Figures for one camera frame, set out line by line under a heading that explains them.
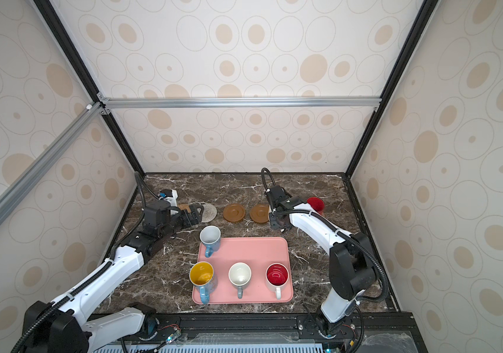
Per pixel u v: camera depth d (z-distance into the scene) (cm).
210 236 90
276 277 83
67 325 38
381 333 73
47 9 67
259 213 103
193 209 73
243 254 90
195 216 73
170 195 72
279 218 64
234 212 103
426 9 68
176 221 69
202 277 83
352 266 45
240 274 83
